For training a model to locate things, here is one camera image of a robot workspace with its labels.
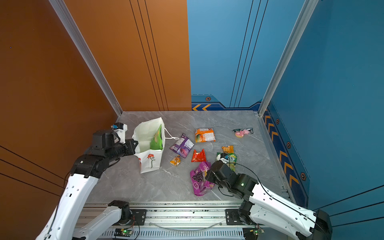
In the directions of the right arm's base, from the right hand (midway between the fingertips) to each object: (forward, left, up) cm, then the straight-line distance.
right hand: (203, 173), depth 75 cm
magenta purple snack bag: (-5, +1, -4) cm, 7 cm away
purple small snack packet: (+22, +13, -9) cm, 27 cm away
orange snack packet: (+30, -2, -7) cm, 31 cm away
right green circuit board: (-23, -25, -13) cm, 36 cm away
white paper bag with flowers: (+24, +33, -1) cm, 41 cm away
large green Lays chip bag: (+19, +28, -1) cm, 34 cm away
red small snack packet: (+15, +3, -9) cm, 18 cm away
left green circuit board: (-23, +39, -14) cm, 47 cm away
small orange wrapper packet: (+21, -18, -11) cm, 30 cm away
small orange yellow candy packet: (+11, +16, -8) cm, 21 cm away
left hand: (+11, +32, +14) cm, 36 cm away
